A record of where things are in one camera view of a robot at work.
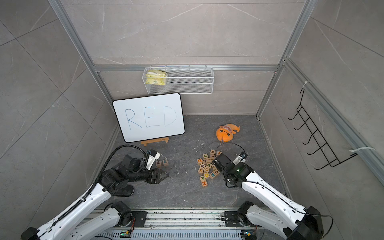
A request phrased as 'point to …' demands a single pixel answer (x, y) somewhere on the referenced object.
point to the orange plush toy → (224, 133)
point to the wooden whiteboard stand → (145, 143)
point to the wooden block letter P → (202, 178)
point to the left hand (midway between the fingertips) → (166, 172)
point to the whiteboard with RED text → (143, 118)
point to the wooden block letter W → (212, 175)
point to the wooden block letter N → (204, 183)
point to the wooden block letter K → (200, 171)
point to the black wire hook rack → (332, 158)
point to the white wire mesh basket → (179, 80)
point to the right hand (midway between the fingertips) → (228, 169)
